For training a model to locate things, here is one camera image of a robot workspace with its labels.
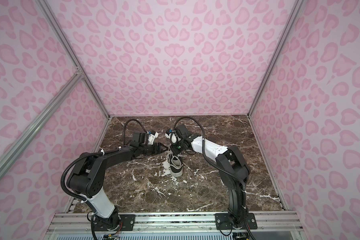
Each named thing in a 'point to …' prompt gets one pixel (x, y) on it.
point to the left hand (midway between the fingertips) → (166, 147)
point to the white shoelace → (170, 152)
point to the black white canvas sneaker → (176, 164)
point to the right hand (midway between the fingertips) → (172, 147)
